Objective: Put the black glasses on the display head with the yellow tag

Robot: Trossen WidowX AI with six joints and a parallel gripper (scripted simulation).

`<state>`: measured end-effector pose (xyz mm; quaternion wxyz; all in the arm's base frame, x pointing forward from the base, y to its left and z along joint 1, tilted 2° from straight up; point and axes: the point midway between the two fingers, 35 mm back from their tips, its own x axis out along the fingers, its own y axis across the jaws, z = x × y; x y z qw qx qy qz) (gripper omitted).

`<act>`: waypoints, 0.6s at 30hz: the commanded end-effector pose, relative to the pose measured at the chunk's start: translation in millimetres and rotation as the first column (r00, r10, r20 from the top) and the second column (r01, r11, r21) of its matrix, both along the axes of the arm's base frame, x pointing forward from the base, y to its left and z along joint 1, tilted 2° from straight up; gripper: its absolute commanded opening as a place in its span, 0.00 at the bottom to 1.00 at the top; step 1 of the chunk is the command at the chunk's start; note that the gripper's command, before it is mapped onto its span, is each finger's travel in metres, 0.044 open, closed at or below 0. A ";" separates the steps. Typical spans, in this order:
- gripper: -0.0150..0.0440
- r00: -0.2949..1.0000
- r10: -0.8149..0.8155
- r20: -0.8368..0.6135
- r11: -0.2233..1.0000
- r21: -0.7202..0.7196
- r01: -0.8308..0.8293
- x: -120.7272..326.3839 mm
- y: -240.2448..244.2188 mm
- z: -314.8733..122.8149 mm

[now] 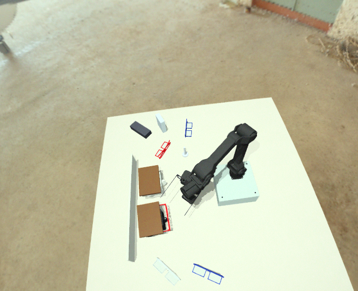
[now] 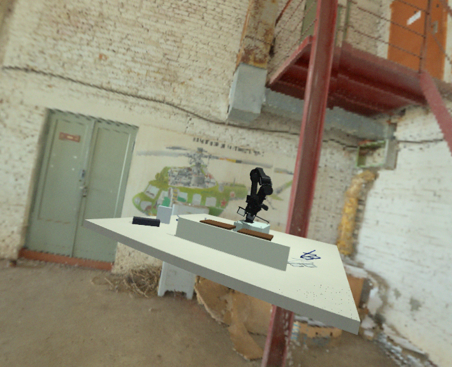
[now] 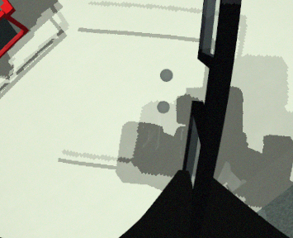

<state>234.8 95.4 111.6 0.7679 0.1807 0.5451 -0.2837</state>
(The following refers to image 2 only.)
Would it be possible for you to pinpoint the white rectangular panel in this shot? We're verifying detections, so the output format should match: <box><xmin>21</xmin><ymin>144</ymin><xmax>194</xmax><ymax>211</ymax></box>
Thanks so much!
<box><xmin>175</xmin><ymin>217</ymin><xmax>291</xmax><ymax>271</ymax></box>

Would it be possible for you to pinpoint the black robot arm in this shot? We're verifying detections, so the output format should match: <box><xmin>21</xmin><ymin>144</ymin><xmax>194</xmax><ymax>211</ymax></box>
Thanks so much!
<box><xmin>245</xmin><ymin>167</ymin><xmax>273</xmax><ymax>212</ymax></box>

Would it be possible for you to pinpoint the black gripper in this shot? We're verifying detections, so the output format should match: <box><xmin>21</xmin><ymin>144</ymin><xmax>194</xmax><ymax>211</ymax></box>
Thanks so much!
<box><xmin>246</xmin><ymin>193</ymin><xmax>268</xmax><ymax>217</ymax></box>

